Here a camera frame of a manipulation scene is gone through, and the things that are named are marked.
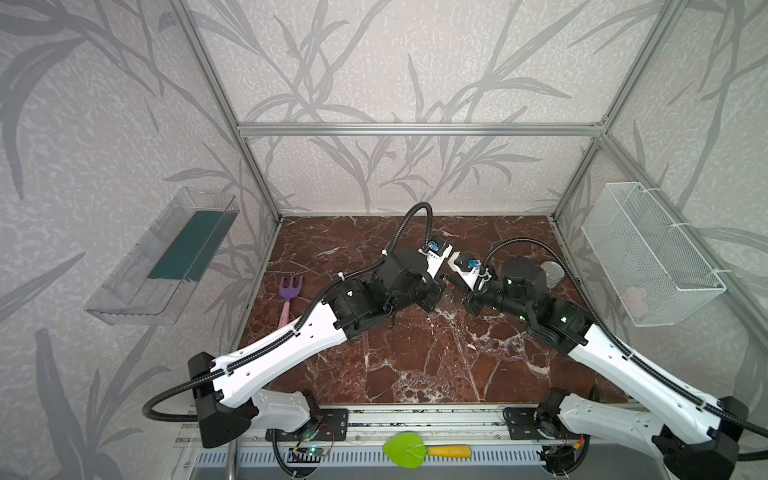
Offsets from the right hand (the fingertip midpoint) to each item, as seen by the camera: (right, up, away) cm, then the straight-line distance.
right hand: (450, 266), depth 69 cm
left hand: (-1, -1, -3) cm, 4 cm away
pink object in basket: (+46, -9, +3) cm, 47 cm away
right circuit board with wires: (+27, -48, +3) cm, 55 cm away
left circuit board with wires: (-35, -44, +2) cm, 56 cm away
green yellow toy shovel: (-9, -43, 0) cm, 44 cm away
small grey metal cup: (+38, -4, +27) cm, 47 cm away
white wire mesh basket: (+43, -1, -6) cm, 43 cm away
